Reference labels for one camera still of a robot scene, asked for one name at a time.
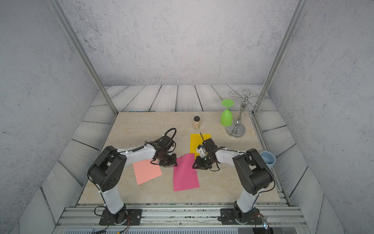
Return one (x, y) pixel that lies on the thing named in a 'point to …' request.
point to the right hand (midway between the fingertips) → (195, 167)
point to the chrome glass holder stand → (238, 129)
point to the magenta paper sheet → (185, 176)
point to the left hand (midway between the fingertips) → (179, 166)
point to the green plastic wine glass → (226, 117)
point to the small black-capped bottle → (196, 122)
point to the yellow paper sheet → (196, 140)
